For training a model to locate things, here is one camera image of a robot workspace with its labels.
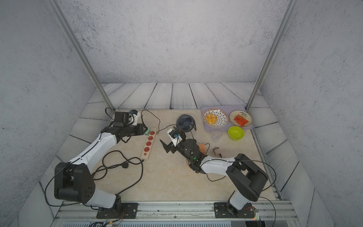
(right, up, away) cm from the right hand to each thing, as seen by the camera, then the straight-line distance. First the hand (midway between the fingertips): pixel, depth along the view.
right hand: (168, 134), depth 78 cm
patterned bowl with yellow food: (+33, +9, +32) cm, 47 cm away
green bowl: (+45, -2, +24) cm, 51 cm away
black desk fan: (+10, +6, +23) cm, 26 cm away
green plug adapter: (-14, 0, +9) cm, 16 cm away
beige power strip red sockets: (-15, -8, +18) cm, 25 cm away
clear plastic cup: (+31, -3, +24) cm, 39 cm away
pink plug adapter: (+30, -13, +17) cm, 37 cm away
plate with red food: (+53, +9, +33) cm, 63 cm away
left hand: (-14, +3, +9) cm, 16 cm away
